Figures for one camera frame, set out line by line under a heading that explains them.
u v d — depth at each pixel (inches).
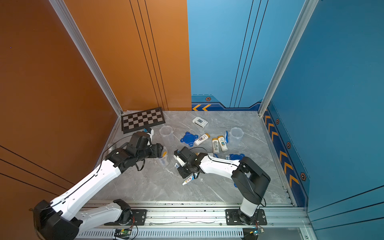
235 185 32.9
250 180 17.7
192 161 26.5
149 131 27.2
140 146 22.9
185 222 28.6
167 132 38.0
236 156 37.0
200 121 44.2
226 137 41.1
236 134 37.1
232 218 28.5
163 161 34.4
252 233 27.5
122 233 28.4
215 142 39.1
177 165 33.9
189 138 40.7
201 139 39.9
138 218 29.3
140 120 44.1
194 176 29.1
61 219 14.8
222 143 39.1
